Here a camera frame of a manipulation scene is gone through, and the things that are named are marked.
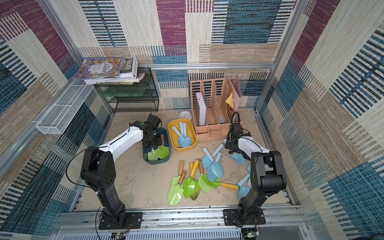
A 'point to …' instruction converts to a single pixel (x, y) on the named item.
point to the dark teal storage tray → (145, 150)
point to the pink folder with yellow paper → (235, 97)
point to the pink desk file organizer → (214, 114)
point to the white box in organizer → (201, 109)
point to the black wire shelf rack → (142, 96)
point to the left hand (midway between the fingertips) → (158, 143)
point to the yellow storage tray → (174, 136)
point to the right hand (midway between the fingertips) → (231, 144)
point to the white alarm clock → (185, 114)
